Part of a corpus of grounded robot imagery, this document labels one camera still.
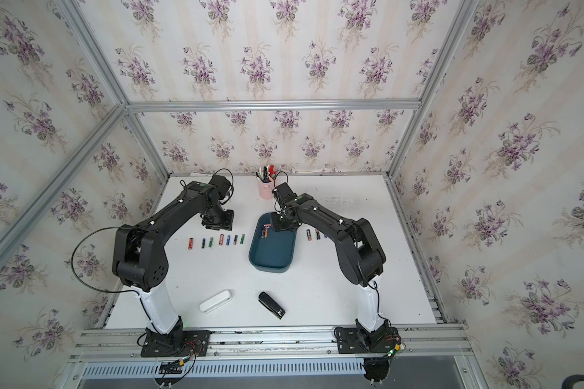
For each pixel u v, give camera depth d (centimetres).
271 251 91
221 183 75
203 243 96
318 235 98
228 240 97
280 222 81
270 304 78
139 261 48
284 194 75
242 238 98
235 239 96
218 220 78
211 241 96
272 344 75
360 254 51
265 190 105
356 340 67
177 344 65
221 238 97
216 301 78
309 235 98
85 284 44
